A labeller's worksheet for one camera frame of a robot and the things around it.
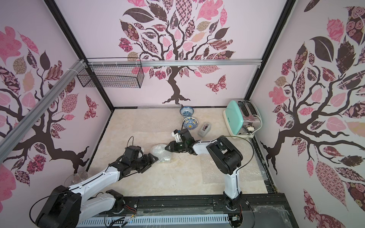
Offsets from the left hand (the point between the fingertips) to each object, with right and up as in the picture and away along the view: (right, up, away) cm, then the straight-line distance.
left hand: (156, 164), depth 85 cm
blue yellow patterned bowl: (+22, +25, +22) cm, 40 cm away
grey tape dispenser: (+32, +20, +18) cm, 42 cm away
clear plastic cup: (-45, -6, -6) cm, 46 cm away
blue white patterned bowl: (+19, +35, +31) cm, 50 cm away
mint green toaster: (+55, +29, +6) cm, 62 cm away
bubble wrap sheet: (+57, -6, 0) cm, 58 cm away
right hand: (+6, +9, +6) cm, 12 cm away
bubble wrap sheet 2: (+1, +7, +3) cm, 8 cm away
